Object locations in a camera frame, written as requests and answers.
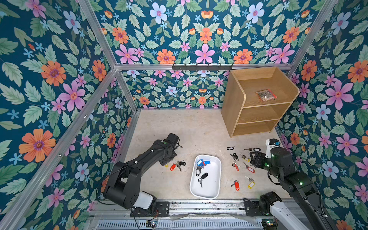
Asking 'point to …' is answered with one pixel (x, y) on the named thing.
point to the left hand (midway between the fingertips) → (173, 157)
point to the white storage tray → (205, 178)
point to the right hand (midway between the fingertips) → (254, 153)
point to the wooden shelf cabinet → (254, 100)
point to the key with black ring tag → (235, 156)
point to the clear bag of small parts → (266, 95)
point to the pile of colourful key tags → (201, 164)
